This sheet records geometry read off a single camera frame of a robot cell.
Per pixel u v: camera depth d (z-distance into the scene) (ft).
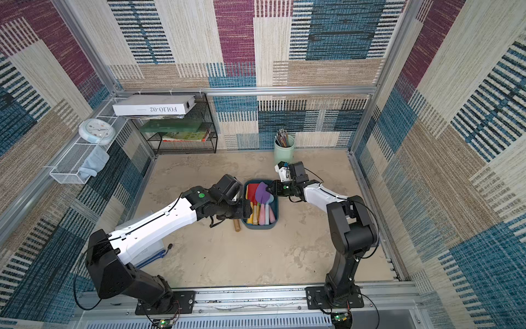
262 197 3.16
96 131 2.44
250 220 2.88
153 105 2.56
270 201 3.08
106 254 1.33
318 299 2.41
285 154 3.52
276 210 3.09
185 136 3.26
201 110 3.09
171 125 3.28
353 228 1.60
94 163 2.23
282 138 3.43
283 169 2.86
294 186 2.45
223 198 1.92
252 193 3.18
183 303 2.41
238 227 2.92
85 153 2.41
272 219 2.93
